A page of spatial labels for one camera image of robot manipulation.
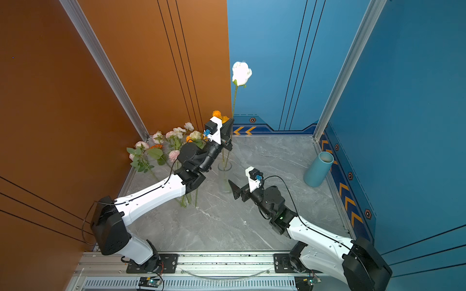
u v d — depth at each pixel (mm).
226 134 588
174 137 1162
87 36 759
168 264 736
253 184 646
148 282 709
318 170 850
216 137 530
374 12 698
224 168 845
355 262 405
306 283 706
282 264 725
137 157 1058
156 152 1075
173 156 1020
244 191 648
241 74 470
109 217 446
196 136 1118
